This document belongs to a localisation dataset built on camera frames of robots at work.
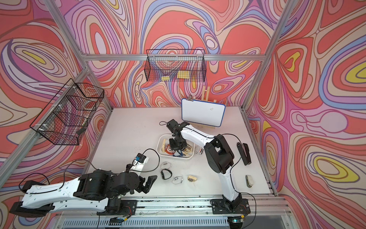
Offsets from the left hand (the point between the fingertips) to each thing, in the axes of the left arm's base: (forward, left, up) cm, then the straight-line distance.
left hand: (152, 176), depth 65 cm
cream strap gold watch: (+22, -17, -15) cm, 32 cm away
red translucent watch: (+21, -4, -13) cm, 26 cm away
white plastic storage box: (+17, -1, -14) cm, 22 cm away
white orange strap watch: (+21, -25, -17) cm, 37 cm away
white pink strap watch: (+13, -4, -18) cm, 23 cm away
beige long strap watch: (+24, -2, -14) cm, 28 cm away
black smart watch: (+6, -3, -16) cm, 17 cm away
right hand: (+21, -10, -16) cm, 28 cm away
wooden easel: (+48, -28, +9) cm, 56 cm away
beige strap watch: (+4, -19, -15) cm, 25 cm away
